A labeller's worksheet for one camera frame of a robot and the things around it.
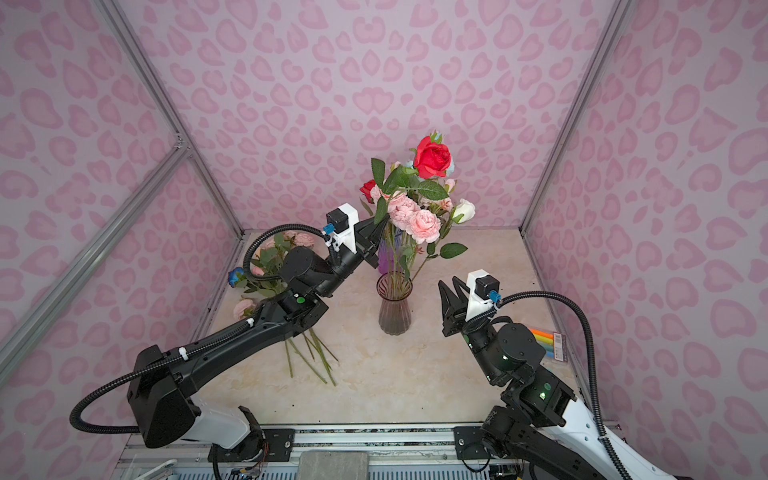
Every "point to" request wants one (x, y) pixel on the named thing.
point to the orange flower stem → (320, 347)
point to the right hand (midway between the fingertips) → (444, 280)
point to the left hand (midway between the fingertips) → (387, 209)
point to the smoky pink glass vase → (394, 289)
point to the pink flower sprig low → (243, 309)
